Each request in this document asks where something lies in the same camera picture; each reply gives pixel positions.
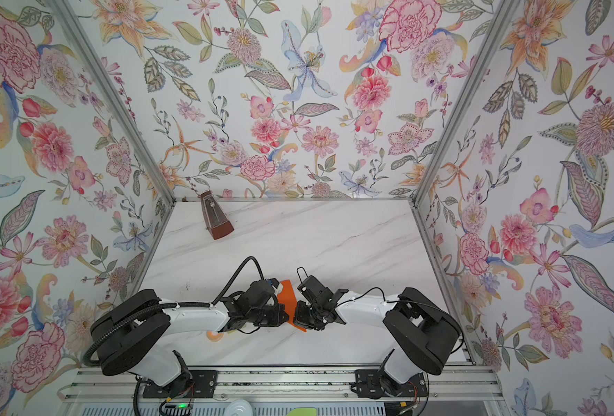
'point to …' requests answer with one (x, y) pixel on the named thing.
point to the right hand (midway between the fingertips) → (292, 322)
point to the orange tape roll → (214, 337)
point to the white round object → (238, 407)
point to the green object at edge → (303, 412)
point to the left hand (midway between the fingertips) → (292, 322)
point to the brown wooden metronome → (216, 221)
